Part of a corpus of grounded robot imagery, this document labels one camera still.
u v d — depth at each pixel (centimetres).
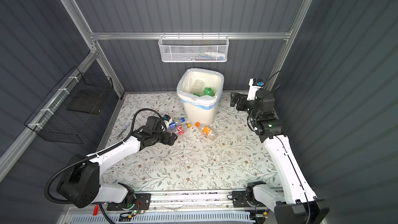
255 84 59
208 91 94
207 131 93
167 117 79
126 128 100
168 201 75
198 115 94
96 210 71
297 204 37
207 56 93
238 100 63
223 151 91
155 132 69
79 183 42
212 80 94
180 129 94
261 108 49
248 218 71
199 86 96
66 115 72
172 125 96
